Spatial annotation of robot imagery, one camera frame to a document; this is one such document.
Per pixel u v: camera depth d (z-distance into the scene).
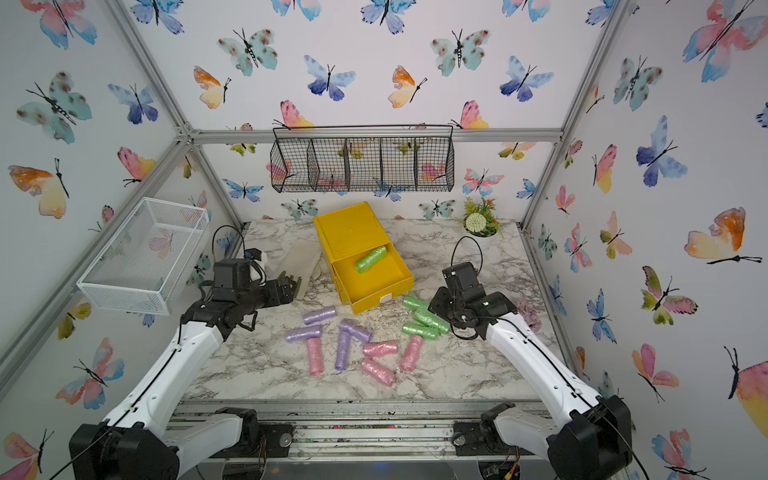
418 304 0.96
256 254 0.72
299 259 1.08
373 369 0.83
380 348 0.87
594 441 0.38
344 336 0.90
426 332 0.89
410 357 0.85
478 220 0.99
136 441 0.37
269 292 0.72
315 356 0.86
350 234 0.94
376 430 0.77
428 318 0.93
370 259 0.88
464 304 0.59
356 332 0.90
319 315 0.93
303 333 0.89
